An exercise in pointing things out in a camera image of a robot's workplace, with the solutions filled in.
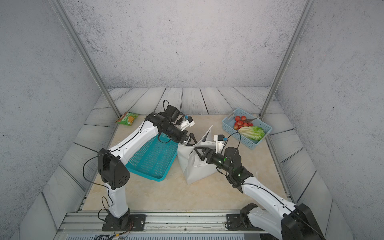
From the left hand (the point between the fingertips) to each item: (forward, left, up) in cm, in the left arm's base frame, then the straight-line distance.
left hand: (194, 143), depth 78 cm
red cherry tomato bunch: (+30, -36, -17) cm, 50 cm away
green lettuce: (+18, -40, -15) cm, 46 cm away
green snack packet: (+37, +51, -18) cm, 65 cm away
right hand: (-4, -2, +1) cm, 5 cm away
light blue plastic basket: (+24, -24, -14) cm, 37 cm away
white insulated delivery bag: (-9, 0, -12) cm, 15 cm away
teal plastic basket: (+4, +26, -22) cm, 34 cm away
